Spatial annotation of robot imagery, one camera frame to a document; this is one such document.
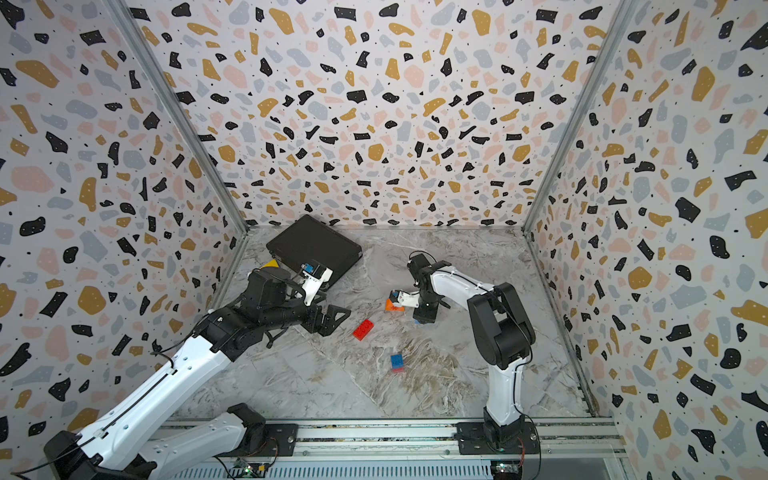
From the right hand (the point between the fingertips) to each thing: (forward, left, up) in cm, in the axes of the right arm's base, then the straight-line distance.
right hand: (425, 311), depth 97 cm
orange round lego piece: (0, +12, +2) cm, 12 cm away
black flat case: (+25, +42, +6) cm, 50 cm away
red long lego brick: (-7, +19, 0) cm, 21 cm away
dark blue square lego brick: (-18, +8, +4) cm, 20 cm away
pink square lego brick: (-19, +8, -1) cm, 20 cm away
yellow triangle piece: (+18, +56, +1) cm, 59 cm away
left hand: (-12, +22, +24) cm, 34 cm away
